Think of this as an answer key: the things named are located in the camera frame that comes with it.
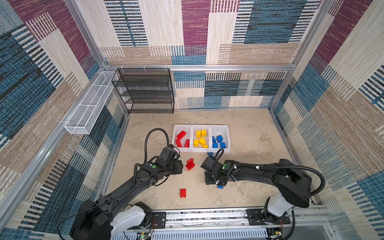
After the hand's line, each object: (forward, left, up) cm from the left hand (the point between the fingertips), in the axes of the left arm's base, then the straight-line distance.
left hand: (180, 164), depth 82 cm
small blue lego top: (+17, -27, -8) cm, 32 cm away
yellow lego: (+24, -11, -6) cm, 27 cm away
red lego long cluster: (+16, -3, -5) cm, 17 cm away
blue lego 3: (+16, -22, -8) cm, 28 cm away
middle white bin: (+29, -12, -5) cm, 32 cm away
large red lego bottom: (+18, +2, -7) cm, 20 cm away
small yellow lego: (+15, -15, -8) cm, 23 cm away
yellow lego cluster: (+18, -13, -6) cm, 24 cm away
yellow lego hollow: (+24, -15, -5) cm, 29 cm away
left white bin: (+27, -4, -4) cm, 28 cm away
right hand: (-7, -17, -9) cm, 20 cm away
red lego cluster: (+4, -6, -9) cm, 11 cm away
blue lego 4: (-10, -22, -9) cm, 25 cm away
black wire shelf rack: (+54, +27, +7) cm, 61 cm away
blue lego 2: (+20, -25, -5) cm, 32 cm away
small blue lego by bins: (+10, -18, -8) cm, 22 cm away
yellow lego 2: (+17, -9, -6) cm, 20 cm away
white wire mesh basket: (+27, +60, +8) cm, 66 cm away
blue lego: (+19, -21, -6) cm, 29 cm away
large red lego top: (+25, +1, -8) cm, 26 cm away
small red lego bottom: (-13, -1, -9) cm, 15 cm away
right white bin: (+27, -23, -7) cm, 36 cm away
